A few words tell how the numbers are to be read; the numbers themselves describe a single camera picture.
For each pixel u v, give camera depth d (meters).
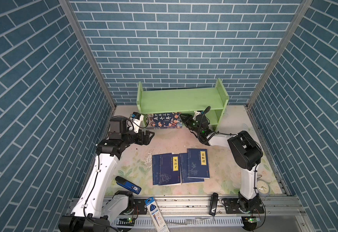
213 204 0.72
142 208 0.73
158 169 0.86
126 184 0.78
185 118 0.89
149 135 0.66
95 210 0.38
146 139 0.66
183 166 0.87
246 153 0.54
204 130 0.77
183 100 0.88
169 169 0.85
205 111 0.72
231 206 0.74
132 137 0.62
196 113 0.89
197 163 0.87
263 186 0.77
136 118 0.64
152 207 0.72
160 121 0.92
